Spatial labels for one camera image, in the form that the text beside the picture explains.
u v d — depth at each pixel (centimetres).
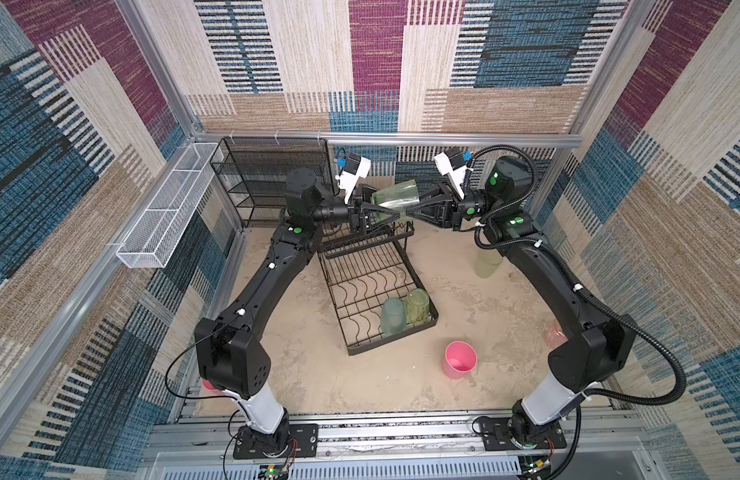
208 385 49
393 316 83
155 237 71
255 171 108
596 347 43
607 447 74
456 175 55
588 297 47
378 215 60
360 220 59
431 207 58
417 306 86
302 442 75
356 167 57
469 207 58
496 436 73
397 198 59
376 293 97
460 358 84
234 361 44
